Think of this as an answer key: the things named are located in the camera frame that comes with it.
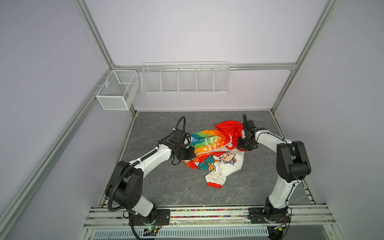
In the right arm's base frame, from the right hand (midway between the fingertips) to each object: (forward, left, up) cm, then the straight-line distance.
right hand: (241, 147), depth 97 cm
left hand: (-11, +30, +8) cm, 33 cm away
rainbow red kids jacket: (-3, +16, +2) cm, 17 cm away
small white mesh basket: (+32, +83, +23) cm, 92 cm away
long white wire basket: (+37, +36, +29) cm, 59 cm away
